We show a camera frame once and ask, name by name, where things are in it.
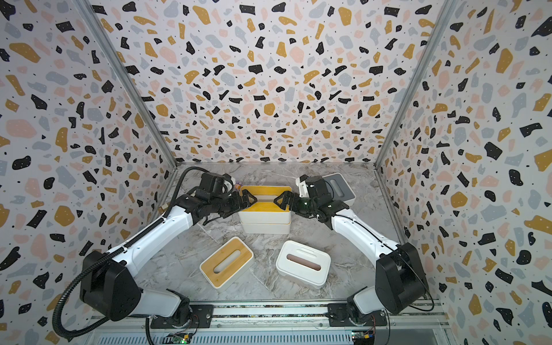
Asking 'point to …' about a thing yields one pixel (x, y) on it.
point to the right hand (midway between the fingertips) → (282, 204)
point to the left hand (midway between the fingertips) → (252, 202)
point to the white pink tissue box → (303, 264)
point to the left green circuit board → (180, 339)
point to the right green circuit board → (362, 334)
